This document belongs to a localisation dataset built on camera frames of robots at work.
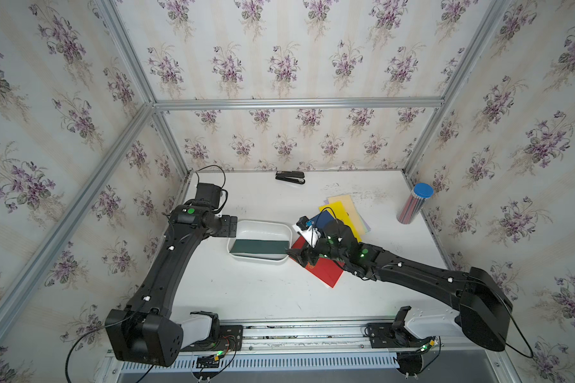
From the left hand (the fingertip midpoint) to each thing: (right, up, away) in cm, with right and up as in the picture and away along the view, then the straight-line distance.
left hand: (223, 227), depth 78 cm
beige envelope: (+50, +3, +26) cm, 57 cm away
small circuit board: (-3, -41, -6) cm, 41 cm away
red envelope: (+36, -17, +8) cm, 40 cm away
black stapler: (+24, +20, +38) cm, 49 cm away
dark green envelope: (+10, -10, +15) cm, 20 cm away
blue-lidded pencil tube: (+71, +8, +12) cm, 72 cm away
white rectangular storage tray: (+10, -4, +20) cm, 23 cm away
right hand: (+25, -4, -2) cm, 25 cm away
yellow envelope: (+45, +3, +27) cm, 52 cm away
